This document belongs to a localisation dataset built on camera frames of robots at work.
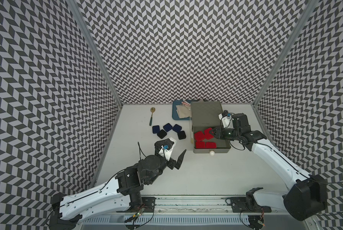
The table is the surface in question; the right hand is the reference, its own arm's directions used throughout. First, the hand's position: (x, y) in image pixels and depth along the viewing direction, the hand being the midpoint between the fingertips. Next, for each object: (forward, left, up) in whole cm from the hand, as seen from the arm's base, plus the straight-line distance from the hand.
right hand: (211, 134), depth 79 cm
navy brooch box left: (+15, +35, -16) cm, 41 cm away
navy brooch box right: (+16, +20, -16) cm, 30 cm away
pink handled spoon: (+42, +13, -17) cm, 47 cm away
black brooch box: (+11, +30, -16) cm, 36 cm away
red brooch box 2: (-2, +2, +1) cm, 3 cm away
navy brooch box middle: (+18, +27, -18) cm, 37 cm away
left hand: (-12, +20, +9) cm, 24 cm away
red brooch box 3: (-5, +6, -3) cm, 8 cm away
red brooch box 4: (-5, 0, -3) cm, 6 cm away
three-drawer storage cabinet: (+14, +2, -1) cm, 14 cm away
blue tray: (+30, +22, -17) cm, 41 cm away
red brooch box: (-2, +7, +1) cm, 7 cm away
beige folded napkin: (+31, +15, -16) cm, 38 cm away
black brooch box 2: (+11, +17, -18) cm, 26 cm away
